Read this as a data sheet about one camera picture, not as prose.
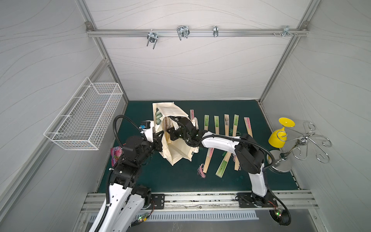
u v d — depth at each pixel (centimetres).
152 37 79
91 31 77
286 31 76
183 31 76
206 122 107
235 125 105
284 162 85
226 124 105
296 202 75
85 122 69
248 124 105
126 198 46
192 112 111
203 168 84
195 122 71
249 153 50
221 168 84
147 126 57
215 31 78
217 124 104
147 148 55
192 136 67
